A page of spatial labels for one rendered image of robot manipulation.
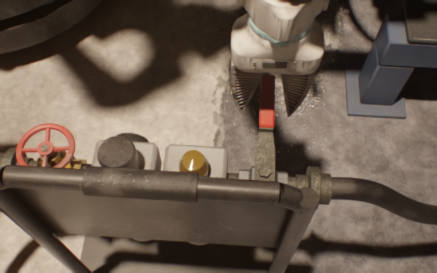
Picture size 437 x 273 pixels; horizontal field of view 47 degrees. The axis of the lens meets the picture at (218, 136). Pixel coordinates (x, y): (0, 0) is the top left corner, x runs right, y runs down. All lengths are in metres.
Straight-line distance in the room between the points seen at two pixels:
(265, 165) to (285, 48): 0.18
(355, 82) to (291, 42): 0.78
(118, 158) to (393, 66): 0.71
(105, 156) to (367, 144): 0.75
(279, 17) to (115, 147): 0.26
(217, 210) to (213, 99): 0.64
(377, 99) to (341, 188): 0.61
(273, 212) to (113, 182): 0.21
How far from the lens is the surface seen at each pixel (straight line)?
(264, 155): 0.65
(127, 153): 0.62
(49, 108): 1.30
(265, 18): 0.51
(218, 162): 0.66
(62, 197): 0.66
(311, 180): 0.66
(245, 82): 0.64
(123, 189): 0.54
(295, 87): 0.65
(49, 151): 0.65
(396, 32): 1.11
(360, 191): 0.68
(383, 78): 1.19
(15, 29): 1.28
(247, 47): 0.55
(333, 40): 1.38
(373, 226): 1.16
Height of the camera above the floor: 1.06
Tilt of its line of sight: 62 degrees down
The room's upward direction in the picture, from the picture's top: straight up
